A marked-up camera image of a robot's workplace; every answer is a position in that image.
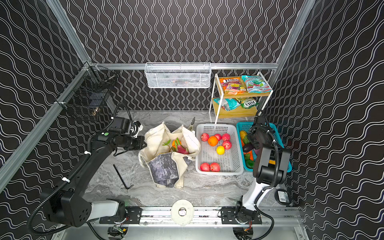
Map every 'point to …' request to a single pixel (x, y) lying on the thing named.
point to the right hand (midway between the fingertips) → (256, 141)
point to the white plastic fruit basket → (230, 162)
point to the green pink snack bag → (256, 84)
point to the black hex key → (130, 186)
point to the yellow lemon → (220, 150)
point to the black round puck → (282, 197)
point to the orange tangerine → (212, 141)
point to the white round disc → (178, 219)
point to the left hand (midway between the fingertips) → (149, 144)
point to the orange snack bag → (232, 86)
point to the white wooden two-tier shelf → (238, 95)
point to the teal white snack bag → (227, 104)
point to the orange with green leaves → (175, 143)
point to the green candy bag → (247, 102)
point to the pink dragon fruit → (180, 149)
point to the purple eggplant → (247, 147)
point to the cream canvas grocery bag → (167, 167)
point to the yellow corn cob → (243, 134)
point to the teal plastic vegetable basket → (246, 127)
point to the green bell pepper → (249, 163)
